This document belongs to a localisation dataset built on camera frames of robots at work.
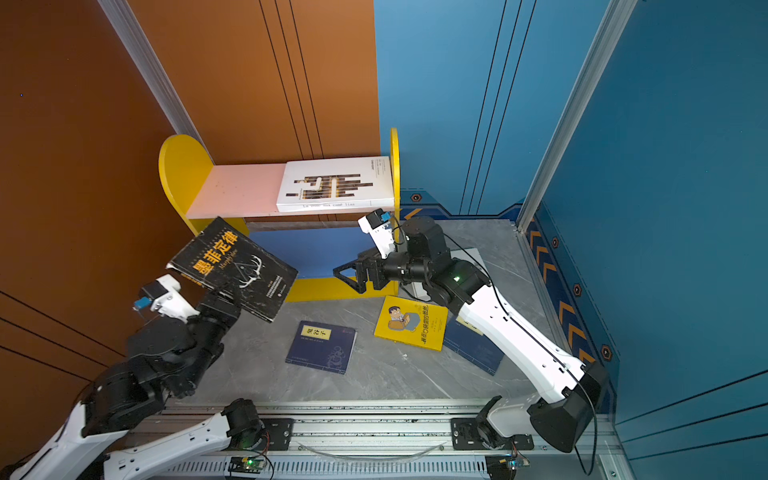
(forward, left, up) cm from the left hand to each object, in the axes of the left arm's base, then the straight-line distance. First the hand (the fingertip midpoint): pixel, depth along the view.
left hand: (239, 277), depth 57 cm
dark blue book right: (+3, -53, -38) cm, 65 cm away
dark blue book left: (+2, -9, -39) cm, 40 cm away
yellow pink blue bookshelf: (+29, -4, -23) cm, 37 cm away
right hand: (+5, -20, -2) cm, 20 cm away
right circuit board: (-26, -57, -41) cm, 75 cm away
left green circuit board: (-26, +5, -41) cm, 49 cm away
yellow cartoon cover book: (+10, -36, -37) cm, 52 cm away
